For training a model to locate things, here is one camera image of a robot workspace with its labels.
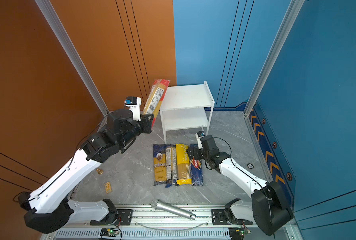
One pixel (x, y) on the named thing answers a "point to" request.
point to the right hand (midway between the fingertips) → (193, 149)
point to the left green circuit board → (109, 232)
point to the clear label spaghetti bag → (171, 165)
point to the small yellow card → (108, 187)
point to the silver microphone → (157, 204)
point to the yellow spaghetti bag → (183, 165)
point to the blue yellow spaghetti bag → (160, 163)
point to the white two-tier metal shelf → (187, 106)
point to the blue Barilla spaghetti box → (196, 169)
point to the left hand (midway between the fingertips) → (152, 113)
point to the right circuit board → (238, 233)
